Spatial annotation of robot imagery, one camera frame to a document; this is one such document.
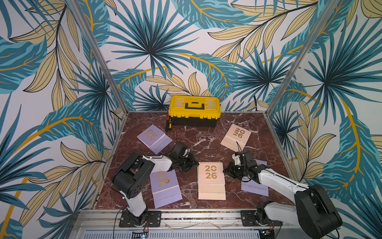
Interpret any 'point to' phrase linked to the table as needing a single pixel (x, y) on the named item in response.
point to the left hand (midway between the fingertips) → (200, 165)
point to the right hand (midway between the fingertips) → (222, 170)
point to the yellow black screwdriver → (170, 123)
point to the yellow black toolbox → (194, 111)
